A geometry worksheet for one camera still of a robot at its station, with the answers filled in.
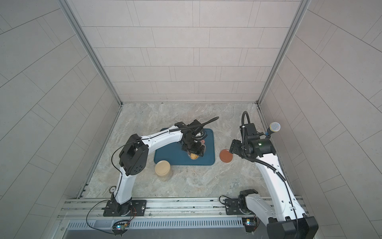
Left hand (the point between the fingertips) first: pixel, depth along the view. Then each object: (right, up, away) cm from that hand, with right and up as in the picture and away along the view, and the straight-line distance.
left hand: (200, 152), depth 87 cm
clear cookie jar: (-3, -1, -7) cm, 7 cm away
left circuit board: (-35, -27, -23) cm, 50 cm away
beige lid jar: (-19, -5, -14) cm, 24 cm away
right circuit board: (+23, -28, -19) cm, 41 cm away
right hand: (+18, +5, -12) cm, 22 cm away
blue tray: (-14, -2, -1) cm, 14 cm away
